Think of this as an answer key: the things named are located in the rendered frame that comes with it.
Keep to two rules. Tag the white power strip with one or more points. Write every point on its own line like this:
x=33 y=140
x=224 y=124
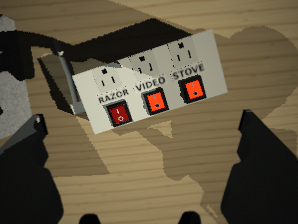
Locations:
x=148 y=83

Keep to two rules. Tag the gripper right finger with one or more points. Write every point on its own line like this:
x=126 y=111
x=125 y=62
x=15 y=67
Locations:
x=263 y=187

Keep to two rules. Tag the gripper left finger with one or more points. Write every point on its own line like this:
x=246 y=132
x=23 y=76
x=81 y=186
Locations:
x=28 y=193

